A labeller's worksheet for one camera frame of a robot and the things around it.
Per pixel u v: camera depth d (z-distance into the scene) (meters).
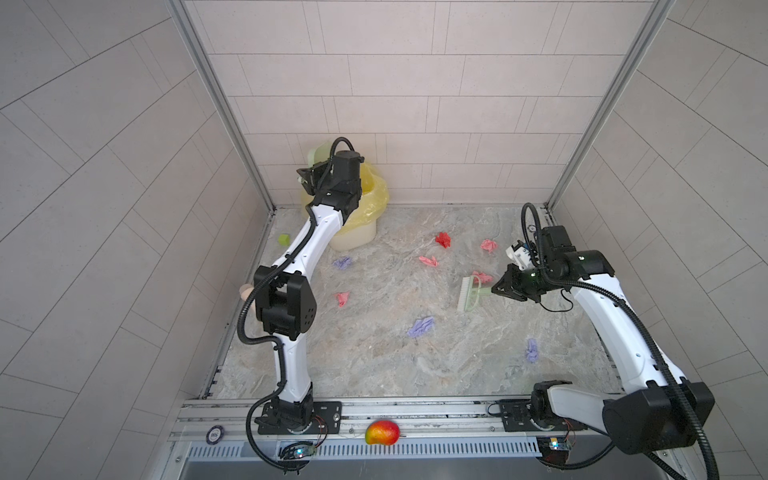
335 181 0.65
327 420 0.71
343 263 0.97
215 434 0.68
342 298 0.91
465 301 0.81
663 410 0.37
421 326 0.85
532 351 0.81
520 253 0.70
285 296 0.50
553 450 0.68
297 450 0.65
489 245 1.02
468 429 0.71
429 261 0.99
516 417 0.71
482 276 0.96
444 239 1.06
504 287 0.70
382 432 0.66
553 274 0.55
